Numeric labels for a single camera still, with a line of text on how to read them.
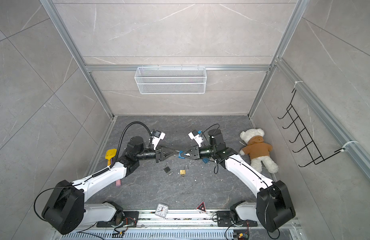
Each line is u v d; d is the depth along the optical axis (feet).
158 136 2.25
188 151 2.28
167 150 2.30
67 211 1.33
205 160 3.05
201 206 2.54
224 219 2.36
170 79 3.29
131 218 2.39
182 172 2.96
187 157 2.32
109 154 3.13
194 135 2.34
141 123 2.12
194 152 2.17
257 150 3.04
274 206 1.32
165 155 2.32
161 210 2.45
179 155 2.34
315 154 1.91
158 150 2.19
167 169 2.96
